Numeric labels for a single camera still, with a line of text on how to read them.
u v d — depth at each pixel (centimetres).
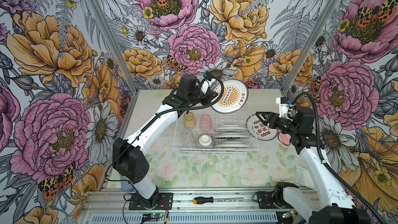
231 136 83
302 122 56
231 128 95
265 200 74
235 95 78
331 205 39
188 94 60
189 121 94
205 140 87
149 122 49
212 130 93
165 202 74
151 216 71
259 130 99
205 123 95
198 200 73
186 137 85
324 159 48
